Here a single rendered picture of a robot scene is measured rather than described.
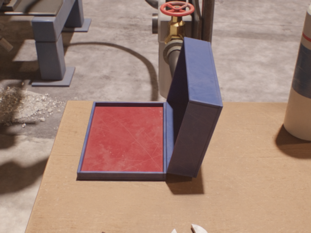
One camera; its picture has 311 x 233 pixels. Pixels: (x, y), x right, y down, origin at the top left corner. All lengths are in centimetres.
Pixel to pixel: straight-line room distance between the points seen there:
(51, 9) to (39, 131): 45
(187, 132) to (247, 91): 114
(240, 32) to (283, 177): 156
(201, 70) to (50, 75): 118
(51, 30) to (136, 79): 36
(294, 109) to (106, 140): 26
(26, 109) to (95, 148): 98
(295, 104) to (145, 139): 21
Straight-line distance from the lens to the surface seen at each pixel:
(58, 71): 167
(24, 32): 214
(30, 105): 158
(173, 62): 85
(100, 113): 66
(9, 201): 124
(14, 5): 167
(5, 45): 142
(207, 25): 91
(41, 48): 164
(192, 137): 51
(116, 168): 56
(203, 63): 56
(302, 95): 61
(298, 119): 63
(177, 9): 94
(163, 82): 110
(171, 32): 96
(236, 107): 69
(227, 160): 59
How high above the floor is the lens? 85
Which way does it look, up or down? 35 degrees down
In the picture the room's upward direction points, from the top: straight up
